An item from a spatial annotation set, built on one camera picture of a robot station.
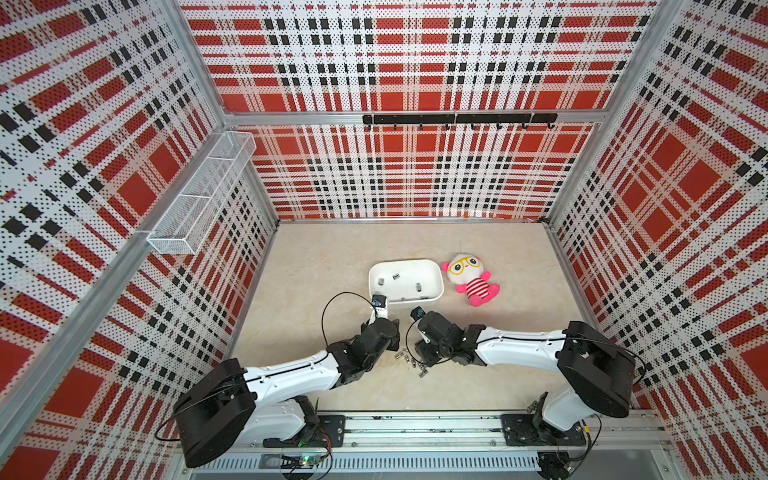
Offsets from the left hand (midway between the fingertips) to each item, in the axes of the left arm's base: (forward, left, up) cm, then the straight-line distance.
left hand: (397, 320), depth 85 cm
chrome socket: (+21, +1, -8) cm, 22 cm away
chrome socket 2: (+16, -7, -8) cm, 19 cm away
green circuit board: (-33, +20, -6) cm, 39 cm away
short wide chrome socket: (+18, +6, -7) cm, 20 cm away
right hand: (-5, -9, -6) cm, 12 cm away
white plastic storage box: (+19, -3, -8) cm, 21 cm away
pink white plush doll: (+19, -23, -2) cm, 30 cm away
